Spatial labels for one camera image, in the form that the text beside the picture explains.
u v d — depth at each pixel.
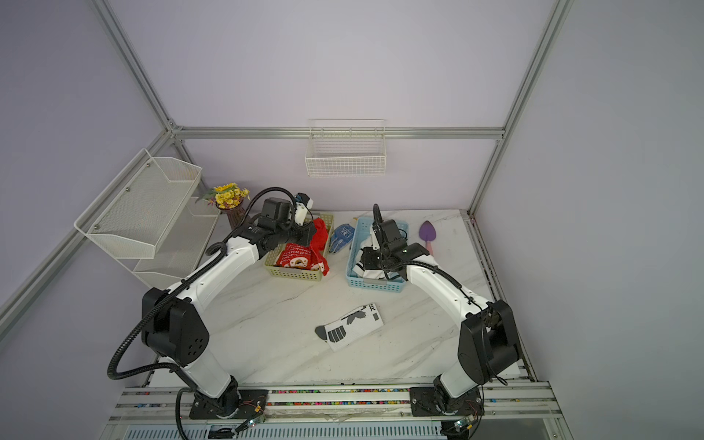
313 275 0.96
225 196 0.91
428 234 1.13
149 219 0.79
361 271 0.98
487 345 0.43
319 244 0.91
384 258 0.64
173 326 0.45
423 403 0.73
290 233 0.72
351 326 0.86
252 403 0.73
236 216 0.98
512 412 0.73
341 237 1.11
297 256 0.98
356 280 0.93
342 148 1.07
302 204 0.75
